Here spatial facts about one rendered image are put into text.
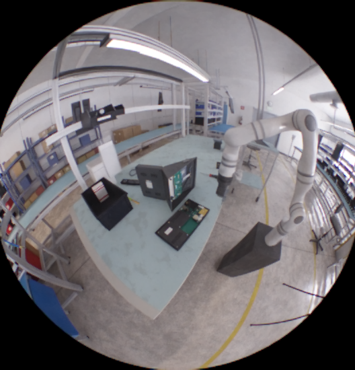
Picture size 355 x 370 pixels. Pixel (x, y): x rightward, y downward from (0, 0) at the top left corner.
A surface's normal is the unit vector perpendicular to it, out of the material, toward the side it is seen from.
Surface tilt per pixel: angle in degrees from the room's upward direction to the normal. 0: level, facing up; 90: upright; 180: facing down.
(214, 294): 0
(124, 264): 0
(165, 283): 0
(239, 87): 90
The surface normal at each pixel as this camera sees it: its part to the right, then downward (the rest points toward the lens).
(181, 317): -0.04, -0.78
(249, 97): -0.52, 0.55
